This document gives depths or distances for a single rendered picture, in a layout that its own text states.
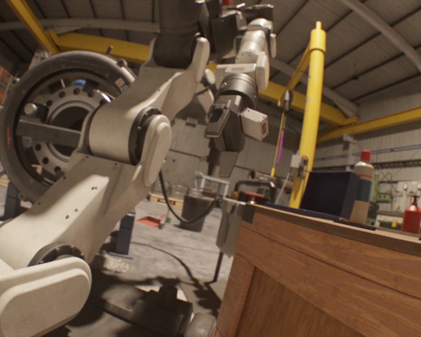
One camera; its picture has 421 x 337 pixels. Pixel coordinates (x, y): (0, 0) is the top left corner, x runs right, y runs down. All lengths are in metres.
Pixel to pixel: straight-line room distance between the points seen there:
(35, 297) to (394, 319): 0.42
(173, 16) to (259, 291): 0.72
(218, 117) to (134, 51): 12.86
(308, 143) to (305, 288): 4.01
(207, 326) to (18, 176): 0.96
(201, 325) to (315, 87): 4.50
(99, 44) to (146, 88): 13.20
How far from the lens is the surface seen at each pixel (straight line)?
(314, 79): 4.83
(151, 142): 0.51
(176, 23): 0.74
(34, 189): 1.16
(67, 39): 14.59
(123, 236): 1.46
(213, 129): 0.39
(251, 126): 0.46
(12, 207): 1.61
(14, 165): 1.20
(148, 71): 0.71
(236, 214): 1.03
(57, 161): 1.25
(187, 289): 1.20
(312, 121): 4.49
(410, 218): 1.02
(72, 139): 1.09
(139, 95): 0.61
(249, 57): 0.69
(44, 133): 1.13
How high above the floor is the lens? 0.48
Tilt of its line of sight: 5 degrees up
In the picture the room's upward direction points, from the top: 13 degrees clockwise
